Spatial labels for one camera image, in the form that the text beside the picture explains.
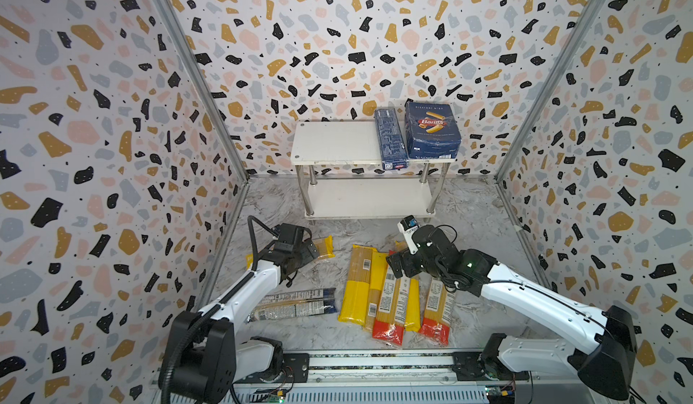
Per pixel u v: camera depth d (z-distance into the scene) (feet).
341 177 4.14
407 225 2.21
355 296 2.80
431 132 2.57
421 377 2.40
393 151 2.50
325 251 3.13
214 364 1.30
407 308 2.69
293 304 2.68
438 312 2.67
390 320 2.57
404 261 2.21
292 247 2.20
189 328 1.33
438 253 1.83
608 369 1.25
